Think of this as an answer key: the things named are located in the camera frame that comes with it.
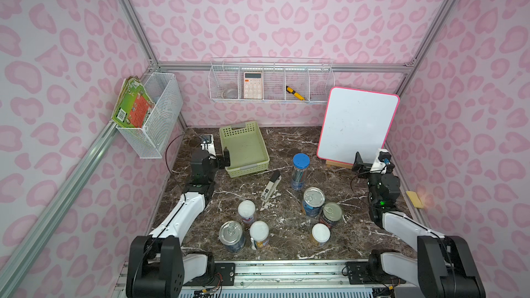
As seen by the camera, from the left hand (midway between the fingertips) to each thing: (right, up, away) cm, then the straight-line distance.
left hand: (213, 141), depth 82 cm
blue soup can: (+40, -23, -2) cm, 46 cm away
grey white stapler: (+23, -20, +10) cm, 32 cm away
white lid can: (+42, -34, -6) cm, 54 cm away
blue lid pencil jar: (+35, -8, -2) cm, 36 cm away
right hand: (+61, -3, -1) cm, 61 cm away
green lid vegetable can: (+46, -27, -4) cm, 53 cm away
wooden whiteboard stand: (+54, -11, +17) cm, 57 cm away
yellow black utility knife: (+34, +23, +15) cm, 44 cm away
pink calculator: (+15, +26, +13) cm, 32 cm away
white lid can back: (+14, -26, -4) cm, 30 cm away
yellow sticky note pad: (+89, -26, +12) cm, 93 cm away
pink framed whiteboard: (+59, +9, +5) cm, 60 cm away
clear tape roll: (+4, +23, +15) cm, 28 cm away
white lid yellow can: (+19, -31, -12) cm, 39 cm away
